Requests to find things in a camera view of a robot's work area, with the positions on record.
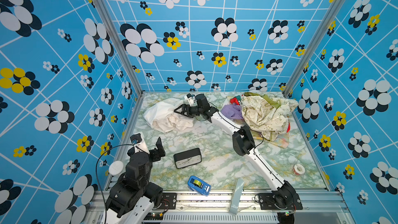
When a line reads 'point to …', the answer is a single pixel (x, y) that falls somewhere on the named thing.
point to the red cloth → (234, 100)
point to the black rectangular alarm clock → (187, 158)
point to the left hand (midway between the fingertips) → (152, 140)
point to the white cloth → (162, 116)
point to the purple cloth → (232, 111)
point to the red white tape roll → (298, 169)
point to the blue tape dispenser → (198, 185)
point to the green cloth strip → (274, 103)
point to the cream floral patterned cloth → (259, 114)
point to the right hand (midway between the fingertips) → (178, 112)
